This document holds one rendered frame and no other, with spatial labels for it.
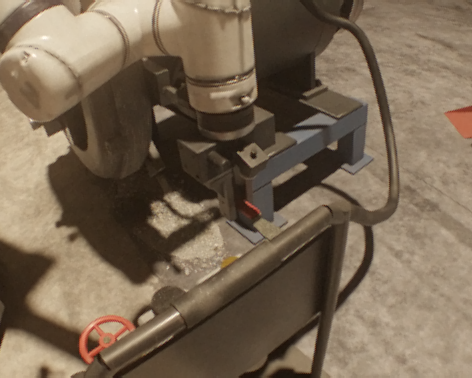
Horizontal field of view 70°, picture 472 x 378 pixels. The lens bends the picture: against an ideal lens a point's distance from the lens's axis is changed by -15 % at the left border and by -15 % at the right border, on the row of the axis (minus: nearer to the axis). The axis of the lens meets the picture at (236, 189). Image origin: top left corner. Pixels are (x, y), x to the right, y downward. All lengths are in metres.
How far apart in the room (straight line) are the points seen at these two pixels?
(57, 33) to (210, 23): 0.16
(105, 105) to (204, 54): 0.40
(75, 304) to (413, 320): 0.95
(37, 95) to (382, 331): 0.91
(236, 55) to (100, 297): 0.89
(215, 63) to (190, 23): 0.05
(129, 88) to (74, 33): 0.40
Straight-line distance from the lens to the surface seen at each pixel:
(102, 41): 0.42
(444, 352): 1.05
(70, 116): 1.08
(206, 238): 1.22
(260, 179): 1.10
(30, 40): 0.40
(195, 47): 0.44
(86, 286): 1.22
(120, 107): 0.80
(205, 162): 0.49
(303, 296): 0.59
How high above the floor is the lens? 0.87
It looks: 39 degrees down
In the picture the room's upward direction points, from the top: 7 degrees counter-clockwise
